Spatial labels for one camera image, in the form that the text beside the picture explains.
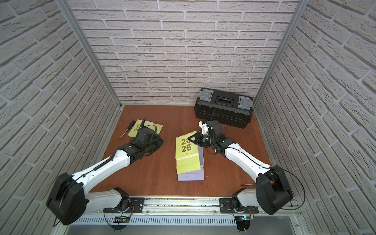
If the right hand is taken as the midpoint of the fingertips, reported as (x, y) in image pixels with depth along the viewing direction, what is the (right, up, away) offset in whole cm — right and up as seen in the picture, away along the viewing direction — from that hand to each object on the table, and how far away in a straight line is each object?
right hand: (190, 138), depth 80 cm
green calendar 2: (-2, -8, -4) cm, 9 cm away
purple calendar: (+4, -21, +1) cm, 21 cm away
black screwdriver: (-45, +7, +26) cm, 52 cm away
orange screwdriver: (+33, -27, +2) cm, 42 cm away
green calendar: (-41, +2, +23) cm, 47 cm away
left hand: (-14, 0, +4) cm, 14 cm away
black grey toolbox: (+27, +18, +16) cm, 36 cm away
